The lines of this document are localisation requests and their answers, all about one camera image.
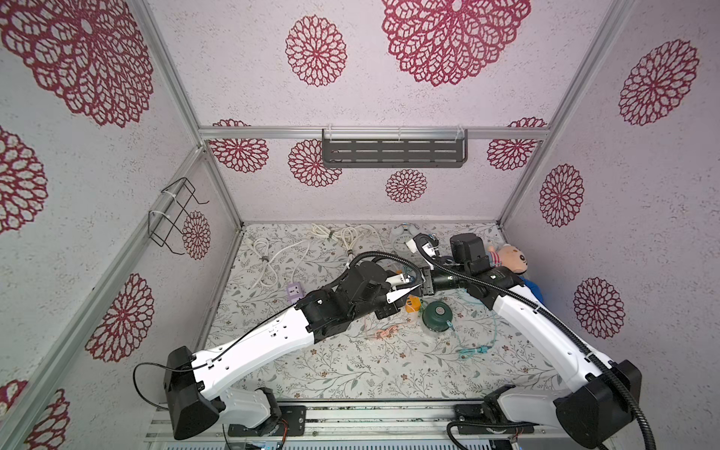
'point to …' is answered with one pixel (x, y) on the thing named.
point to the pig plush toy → (510, 257)
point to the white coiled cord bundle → (262, 248)
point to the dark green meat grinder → (435, 315)
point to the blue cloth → (534, 289)
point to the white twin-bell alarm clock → (404, 232)
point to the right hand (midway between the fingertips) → (394, 285)
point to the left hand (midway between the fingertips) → (399, 284)
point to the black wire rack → (164, 227)
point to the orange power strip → (412, 304)
